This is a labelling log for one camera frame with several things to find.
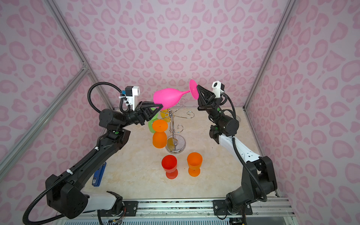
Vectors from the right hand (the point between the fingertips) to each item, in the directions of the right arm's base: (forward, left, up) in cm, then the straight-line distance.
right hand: (196, 91), depth 51 cm
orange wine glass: (-8, -1, -41) cm, 42 cm away
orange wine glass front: (0, +18, -30) cm, 35 cm away
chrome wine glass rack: (+9, +12, -53) cm, 55 cm away
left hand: (-2, +13, -5) cm, 14 cm away
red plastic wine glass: (-10, +13, -43) cm, 46 cm away
